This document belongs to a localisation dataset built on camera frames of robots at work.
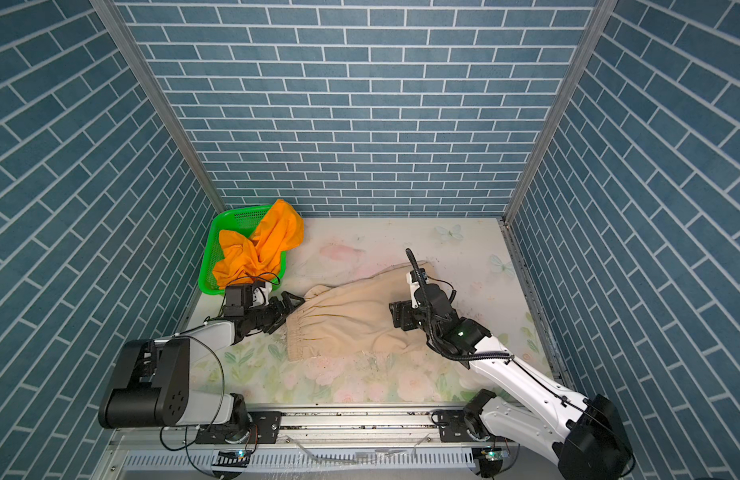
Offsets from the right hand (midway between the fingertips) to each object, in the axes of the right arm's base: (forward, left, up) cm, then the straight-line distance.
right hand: (398, 300), depth 80 cm
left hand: (+1, +31, -11) cm, 33 cm away
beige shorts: (0, +14, -13) cm, 19 cm away
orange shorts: (+13, +48, -3) cm, 50 cm away
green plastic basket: (+35, +60, -8) cm, 70 cm away
